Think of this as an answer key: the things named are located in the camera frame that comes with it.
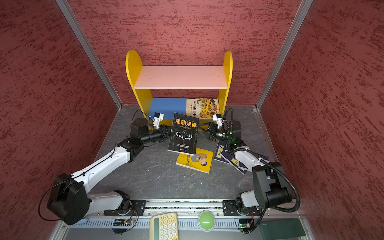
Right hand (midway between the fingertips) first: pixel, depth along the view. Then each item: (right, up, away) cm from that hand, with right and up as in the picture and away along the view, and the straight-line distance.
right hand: (197, 132), depth 77 cm
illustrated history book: (+4, +14, +23) cm, 28 cm away
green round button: (+4, -42, -8) cm, 43 cm away
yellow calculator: (-15, -43, -10) cm, 47 cm away
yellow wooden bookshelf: (+6, +29, +37) cm, 47 cm away
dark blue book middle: (+15, -12, +18) cm, 26 cm away
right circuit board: (+23, -44, -6) cm, 50 cm away
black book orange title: (-7, -3, -3) cm, 8 cm away
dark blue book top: (+20, -17, +13) cm, 30 cm away
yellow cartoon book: (+3, -19, +12) cm, 23 cm away
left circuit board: (-37, -45, -5) cm, 58 cm away
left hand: (-10, 0, -2) cm, 10 cm away
